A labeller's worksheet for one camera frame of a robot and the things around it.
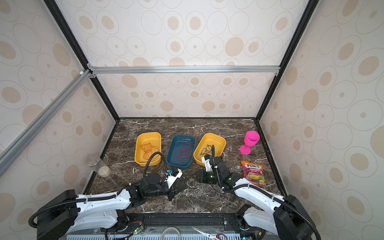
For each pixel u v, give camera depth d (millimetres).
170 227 714
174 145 1029
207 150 1000
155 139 1048
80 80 818
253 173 877
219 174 628
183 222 746
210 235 700
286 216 407
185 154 972
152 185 593
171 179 663
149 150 996
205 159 766
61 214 412
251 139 889
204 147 1009
